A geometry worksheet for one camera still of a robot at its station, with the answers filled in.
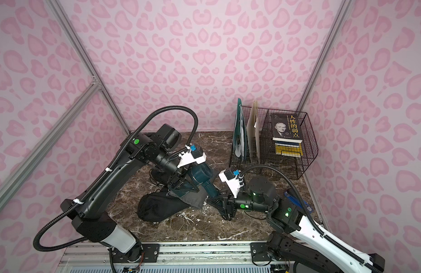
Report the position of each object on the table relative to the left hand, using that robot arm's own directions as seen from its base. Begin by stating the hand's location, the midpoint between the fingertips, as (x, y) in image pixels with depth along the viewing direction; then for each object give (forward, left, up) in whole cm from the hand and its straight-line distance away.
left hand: (198, 183), depth 59 cm
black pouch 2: (+18, +25, -27) cm, 41 cm away
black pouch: (+1, +22, -26) cm, 34 cm away
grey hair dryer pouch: (+6, +4, -29) cm, 30 cm away
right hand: (-5, -5, -4) cm, 8 cm away
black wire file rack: (+33, -37, -16) cm, 52 cm away
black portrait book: (+38, -45, -11) cm, 60 cm away
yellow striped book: (+31, -47, -20) cm, 60 cm away
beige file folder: (+33, -26, -9) cm, 43 cm away
